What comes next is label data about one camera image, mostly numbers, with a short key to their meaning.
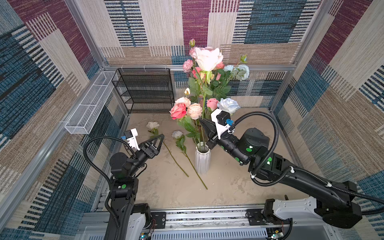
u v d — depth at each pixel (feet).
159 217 2.45
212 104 2.05
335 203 1.27
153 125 3.52
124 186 1.70
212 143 1.51
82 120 2.31
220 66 2.54
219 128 1.44
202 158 2.40
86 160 1.77
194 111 2.02
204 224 2.40
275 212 2.01
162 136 2.02
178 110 1.89
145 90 3.57
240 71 2.39
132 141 1.95
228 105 1.80
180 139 3.18
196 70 2.34
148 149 1.89
